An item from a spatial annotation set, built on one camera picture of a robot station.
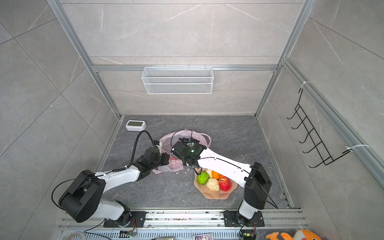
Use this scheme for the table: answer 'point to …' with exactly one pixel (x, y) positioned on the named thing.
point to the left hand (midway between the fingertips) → (170, 152)
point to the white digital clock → (135, 125)
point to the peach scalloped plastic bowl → (219, 194)
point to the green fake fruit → (203, 177)
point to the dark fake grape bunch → (188, 140)
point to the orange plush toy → (303, 234)
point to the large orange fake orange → (217, 175)
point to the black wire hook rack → (327, 158)
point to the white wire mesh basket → (178, 80)
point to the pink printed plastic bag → (166, 142)
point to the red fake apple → (225, 183)
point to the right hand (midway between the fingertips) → (192, 161)
